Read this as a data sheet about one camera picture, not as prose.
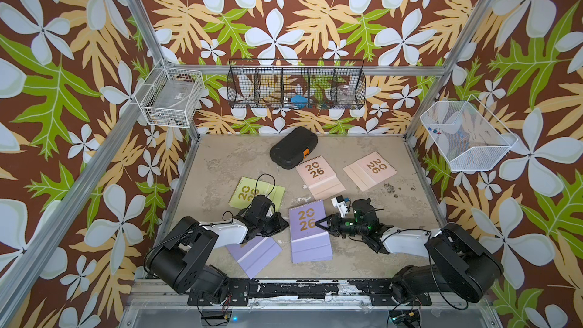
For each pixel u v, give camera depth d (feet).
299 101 3.05
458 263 1.42
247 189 3.23
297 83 3.23
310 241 2.68
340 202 2.69
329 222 2.57
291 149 3.56
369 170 3.44
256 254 2.69
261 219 2.42
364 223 2.26
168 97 2.84
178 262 1.43
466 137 2.74
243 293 2.41
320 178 3.33
